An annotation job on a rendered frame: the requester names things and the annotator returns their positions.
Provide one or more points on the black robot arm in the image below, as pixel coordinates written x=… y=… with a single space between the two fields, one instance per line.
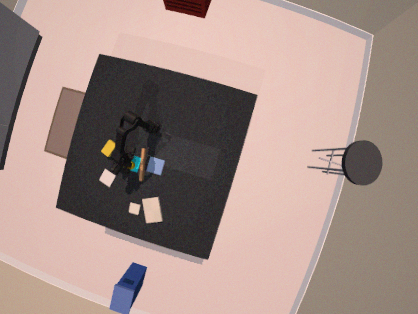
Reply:
x=119 y=156

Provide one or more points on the yellow rectangular block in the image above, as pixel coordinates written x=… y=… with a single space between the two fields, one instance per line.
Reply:
x=107 y=150

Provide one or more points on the orange wooden plank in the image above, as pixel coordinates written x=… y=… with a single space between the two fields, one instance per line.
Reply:
x=141 y=176

